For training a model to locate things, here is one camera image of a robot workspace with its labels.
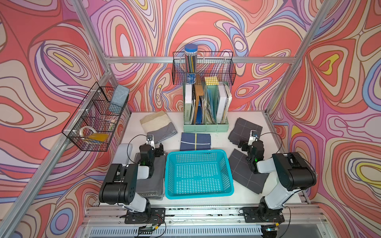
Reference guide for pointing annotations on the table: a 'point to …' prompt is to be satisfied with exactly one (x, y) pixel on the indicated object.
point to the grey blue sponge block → (119, 96)
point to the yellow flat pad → (98, 136)
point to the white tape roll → (81, 131)
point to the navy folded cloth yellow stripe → (195, 141)
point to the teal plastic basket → (193, 173)
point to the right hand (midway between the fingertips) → (248, 140)
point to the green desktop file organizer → (206, 107)
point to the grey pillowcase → (154, 187)
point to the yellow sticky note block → (210, 81)
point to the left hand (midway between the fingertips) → (154, 143)
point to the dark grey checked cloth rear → (242, 131)
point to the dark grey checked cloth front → (242, 174)
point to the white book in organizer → (222, 104)
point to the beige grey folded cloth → (159, 125)
